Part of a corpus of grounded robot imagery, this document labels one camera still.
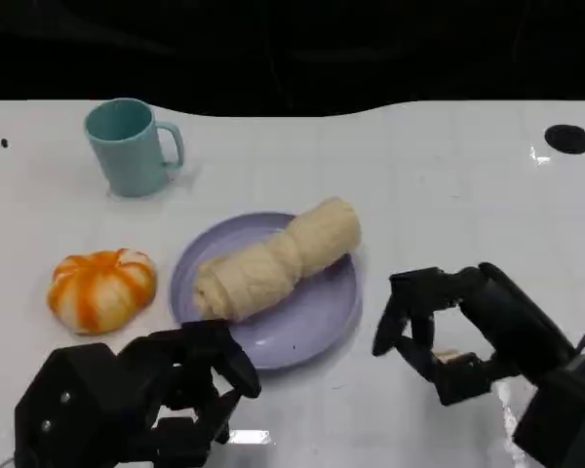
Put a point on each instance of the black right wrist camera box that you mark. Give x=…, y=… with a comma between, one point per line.
x=565, y=414

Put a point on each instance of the orange and white bread roll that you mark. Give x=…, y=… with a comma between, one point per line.
x=100, y=292

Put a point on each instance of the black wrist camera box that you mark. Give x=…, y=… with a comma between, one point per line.
x=565, y=414
x=78, y=404

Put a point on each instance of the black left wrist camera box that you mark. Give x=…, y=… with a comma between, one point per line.
x=78, y=404

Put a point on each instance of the beige towel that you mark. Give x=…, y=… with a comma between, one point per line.
x=278, y=258

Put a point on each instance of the lilac plate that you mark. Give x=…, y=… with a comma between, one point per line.
x=312, y=322

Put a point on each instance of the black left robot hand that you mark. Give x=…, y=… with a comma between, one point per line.
x=195, y=361

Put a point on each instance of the pale green mug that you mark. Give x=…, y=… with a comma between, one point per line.
x=129, y=155

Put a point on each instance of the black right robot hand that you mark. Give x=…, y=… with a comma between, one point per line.
x=521, y=312

